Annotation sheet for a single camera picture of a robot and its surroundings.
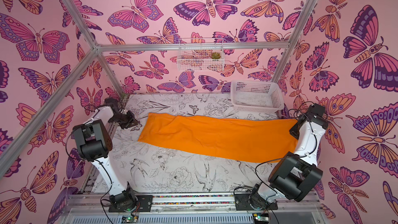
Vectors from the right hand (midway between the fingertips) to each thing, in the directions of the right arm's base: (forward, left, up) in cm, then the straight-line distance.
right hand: (303, 137), depth 77 cm
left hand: (+17, +91, -11) cm, 93 cm away
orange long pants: (+6, +15, -14) cm, 22 cm away
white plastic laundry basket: (+46, +10, -18) cm, 50 cm away
